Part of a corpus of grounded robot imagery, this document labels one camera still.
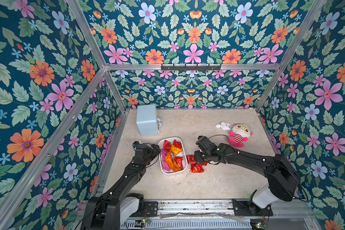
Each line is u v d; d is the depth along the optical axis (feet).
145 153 2.25
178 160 2.83
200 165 2.82
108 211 1.33
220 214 2.36
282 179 1.43
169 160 2.82
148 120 3.00
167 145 3.03
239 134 3.14
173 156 2.91
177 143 2.98
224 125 3.42
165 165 2.76
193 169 2.81
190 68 3.05
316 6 2.22
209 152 2.13
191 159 2.90
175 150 2.98
